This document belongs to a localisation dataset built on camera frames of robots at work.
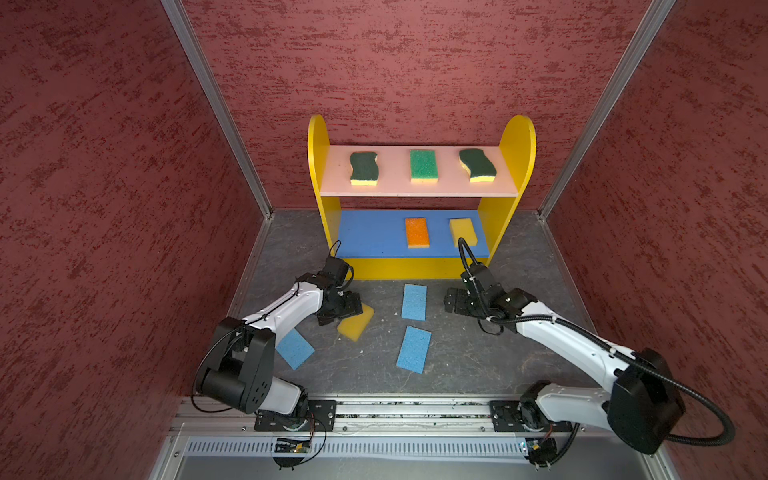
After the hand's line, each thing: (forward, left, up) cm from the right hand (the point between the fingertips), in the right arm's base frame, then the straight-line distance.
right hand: (457, 308), depth 84 cm
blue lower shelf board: (+24, +21, +6) cm, 33 cm away
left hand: (0, +32, -5) cm, 32 cm away
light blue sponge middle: (-9, +13, -7) cm, 17 cm away
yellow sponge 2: (-1, +30, -6) cm, 31 cm away
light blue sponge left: (-8, +47, -7) cm, 48 cm away
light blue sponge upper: (+7, +12, -8) cm, 16 cm away
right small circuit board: (-32, -15, -10) cm, 37 cm away
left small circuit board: (-31, +46, -11) cm, 56 cm away
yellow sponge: (+24, -5, +8) cm, 26 cm away
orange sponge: (+23, +10, +7) cm, 26 cm away
